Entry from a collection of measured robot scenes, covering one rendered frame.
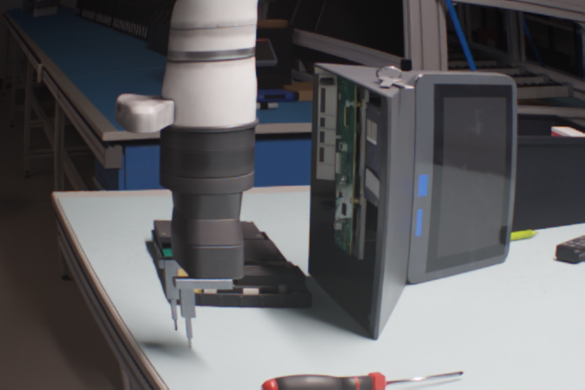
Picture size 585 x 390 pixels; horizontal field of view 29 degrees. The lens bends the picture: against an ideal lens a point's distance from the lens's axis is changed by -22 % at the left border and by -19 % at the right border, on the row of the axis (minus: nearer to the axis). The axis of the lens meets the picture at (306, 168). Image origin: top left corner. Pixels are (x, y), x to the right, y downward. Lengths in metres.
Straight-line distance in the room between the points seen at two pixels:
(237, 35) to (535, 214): 0.66
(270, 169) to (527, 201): 1.35
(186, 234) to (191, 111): 0.09
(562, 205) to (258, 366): 0.65
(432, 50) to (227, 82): 1.86
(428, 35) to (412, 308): 1.65
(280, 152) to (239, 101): 1.84
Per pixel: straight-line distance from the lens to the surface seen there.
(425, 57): 2.83
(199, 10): 0.99
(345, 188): 1.25
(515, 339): 1.11
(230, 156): 1.00
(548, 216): 1.57
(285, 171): 2.85
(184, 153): 1.00
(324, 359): 1.07
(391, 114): 1.08
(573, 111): 3.05
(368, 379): 0.96
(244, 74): 1.00
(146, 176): 2.77
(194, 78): 0.99
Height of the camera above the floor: 1.34
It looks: 10 degrees down
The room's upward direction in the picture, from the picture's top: 1 degrees clockwise
